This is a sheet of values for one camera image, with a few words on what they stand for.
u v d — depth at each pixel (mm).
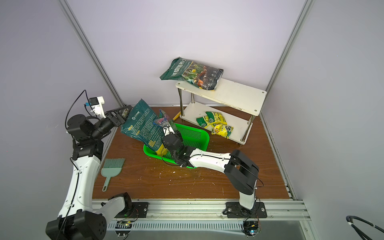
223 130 921
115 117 585
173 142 588
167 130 667
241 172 453
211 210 743
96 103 575
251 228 683
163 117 839
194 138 980
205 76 759
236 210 726
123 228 722
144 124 830
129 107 629
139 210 726
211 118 975
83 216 371
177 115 1121
